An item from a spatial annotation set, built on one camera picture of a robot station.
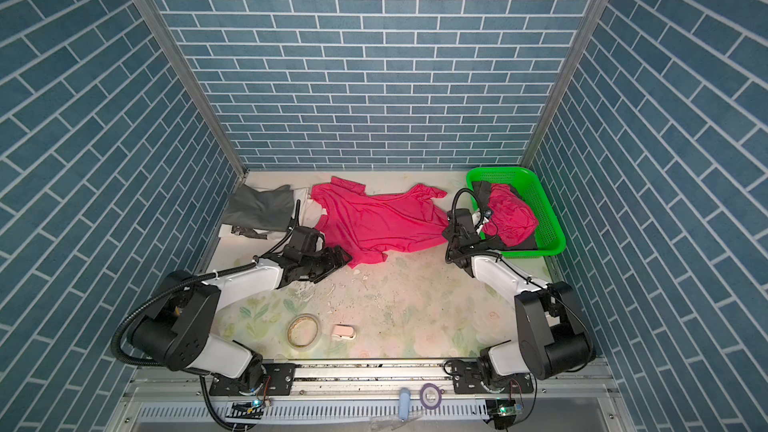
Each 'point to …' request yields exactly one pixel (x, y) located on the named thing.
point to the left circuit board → (245, 410)
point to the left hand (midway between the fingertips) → (346, 262)
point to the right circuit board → (502, 411)
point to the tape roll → (303, 331)
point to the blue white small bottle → (404, 403)
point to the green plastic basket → (551, 239)
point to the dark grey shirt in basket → (530, 243)
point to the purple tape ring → (439, 391)
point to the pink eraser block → (344, 331)
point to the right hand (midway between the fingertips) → (453, 223)
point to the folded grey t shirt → (253, 212)
